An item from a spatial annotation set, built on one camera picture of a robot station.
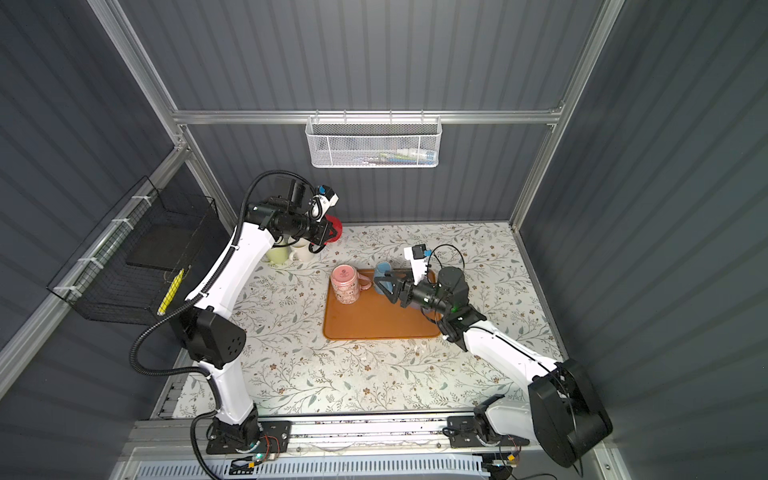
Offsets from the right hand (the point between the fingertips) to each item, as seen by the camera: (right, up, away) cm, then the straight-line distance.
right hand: (384, 281), depth 74 cm
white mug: (-30, +8, +30) cm, 43 cm away
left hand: (-14, +13, +9) cm, 22 cm away
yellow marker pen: (-50, -2, -5) cm, 50 cm away
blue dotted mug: (-1, +3, +22) cm, 22 cm away
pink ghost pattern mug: (-12, -2, +17) cm, 21 cm away
